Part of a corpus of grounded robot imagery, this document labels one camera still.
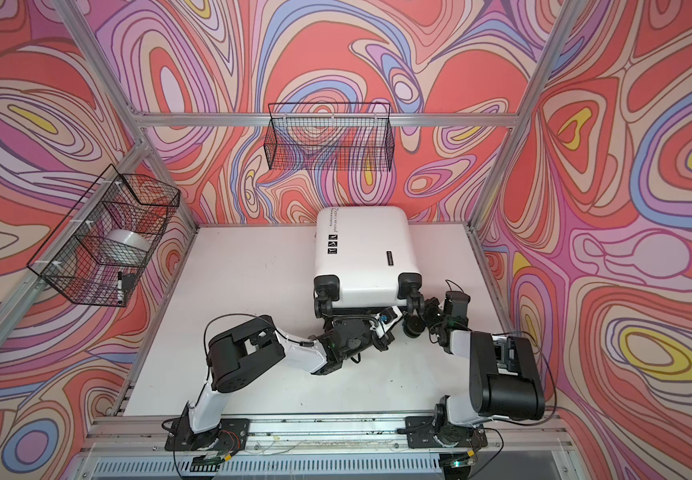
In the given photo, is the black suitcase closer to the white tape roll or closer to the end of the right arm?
the end of the right arm

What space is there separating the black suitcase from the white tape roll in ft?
1.46

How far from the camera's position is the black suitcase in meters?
0.80

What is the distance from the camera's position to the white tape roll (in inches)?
27.9

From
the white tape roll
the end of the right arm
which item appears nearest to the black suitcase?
the end of the right arm
